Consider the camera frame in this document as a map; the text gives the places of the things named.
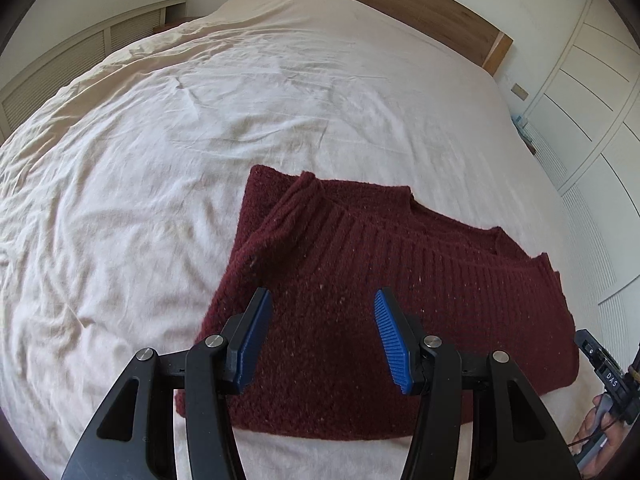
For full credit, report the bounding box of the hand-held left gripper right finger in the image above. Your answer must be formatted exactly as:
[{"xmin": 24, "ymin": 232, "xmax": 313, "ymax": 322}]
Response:
[{"xmin": 374, "ymin": 288, "xmax": 584, "ymax": 480}]

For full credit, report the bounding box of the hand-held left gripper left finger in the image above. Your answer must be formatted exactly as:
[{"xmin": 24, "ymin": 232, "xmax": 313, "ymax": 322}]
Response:
[{"xmin": 61, "ymin": 287, "xmax": 274, "ymax": 480}]

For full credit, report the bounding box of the dark red knit sweater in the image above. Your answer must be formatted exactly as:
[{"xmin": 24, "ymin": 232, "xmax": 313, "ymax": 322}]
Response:
[{"xmin": 175, "ymin": 164, "xmax": 581, "ymax": 442}]

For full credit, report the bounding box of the person's right hand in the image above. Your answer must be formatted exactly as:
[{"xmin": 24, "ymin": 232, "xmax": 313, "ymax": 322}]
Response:
[{"xmin": 575, "ymin": 394, "xmax": 629, "ymax": 479}]

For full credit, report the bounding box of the bed with white duvet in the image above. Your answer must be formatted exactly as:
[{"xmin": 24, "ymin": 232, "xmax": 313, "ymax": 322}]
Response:
[{"xmin": 0, "ymin": 0, "xmax": 621, "ymax": 480}]

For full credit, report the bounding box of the wooden nightstand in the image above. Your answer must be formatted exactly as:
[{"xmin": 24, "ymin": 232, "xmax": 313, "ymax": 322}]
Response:
[{"xmin": 512, "ymin": 115, "xmax": 539, "ymax": 156}]

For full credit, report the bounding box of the white wardrobe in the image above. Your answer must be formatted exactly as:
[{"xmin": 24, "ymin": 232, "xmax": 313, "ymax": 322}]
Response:
[{"xmin": 520, "ymin": 0, "xmax": 640, "ymax": 376}]

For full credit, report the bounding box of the wooden headboard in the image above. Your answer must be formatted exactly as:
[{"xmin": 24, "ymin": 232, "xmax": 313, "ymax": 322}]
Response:
[{"xmin": 237, "ymin": 0, "xmax": 514, "ymax": 77}]

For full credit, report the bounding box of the low slatted wall cabinet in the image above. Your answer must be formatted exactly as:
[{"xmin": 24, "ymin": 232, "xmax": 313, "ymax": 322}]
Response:
[{"xmin": 0, "ymin": 0, "xmax": 193, "ymax": 133}]

